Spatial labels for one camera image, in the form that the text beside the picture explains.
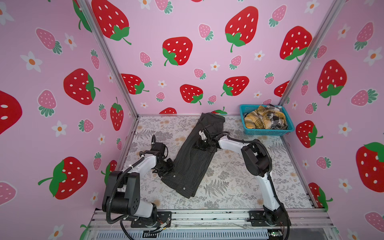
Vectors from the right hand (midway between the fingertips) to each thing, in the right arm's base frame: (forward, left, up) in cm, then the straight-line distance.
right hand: (192, 146), depth 98 cm
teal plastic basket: (+37, -37, +5) cm, 52 cm away
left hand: (-18, +8, -1) cm, 19 cm away
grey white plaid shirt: (+21, -56, +7) cm, 60 cm away
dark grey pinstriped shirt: (-11, -1, -2) cm, 12 cm away
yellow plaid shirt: (+24, -45, +7) cm, 51 cm away
